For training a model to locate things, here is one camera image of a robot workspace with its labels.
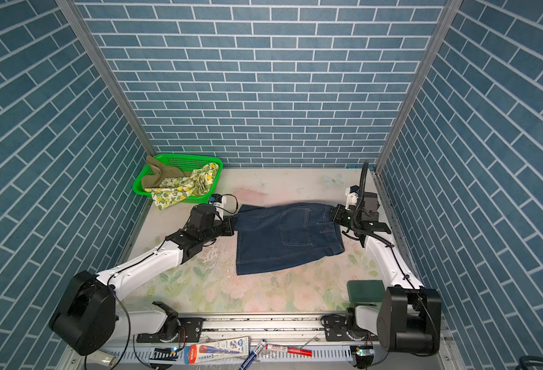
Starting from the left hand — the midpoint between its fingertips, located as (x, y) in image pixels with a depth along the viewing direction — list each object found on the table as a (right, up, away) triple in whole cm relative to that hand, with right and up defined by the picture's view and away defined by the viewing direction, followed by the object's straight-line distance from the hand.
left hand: (243, 218), depth 85 cm
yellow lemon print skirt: (-32, +11, +14) cm, 37 cm away
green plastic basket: (-34, +24, +31) cm, 52 cm away
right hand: (+34, +3, +1) cm, 34 cm away
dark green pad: (+45, -26, -2) cm, 52 cm away
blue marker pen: (+6, -39, -17) cm, 43 cm away
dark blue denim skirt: (+16, -8, +11) cm, 21 cm away
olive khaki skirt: (-44, +20, +25) cm, 54 cm away
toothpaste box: (-5, -38, -16) cm, 41 cm away
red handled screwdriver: (+19, -38, -16) cm, 45 cm away
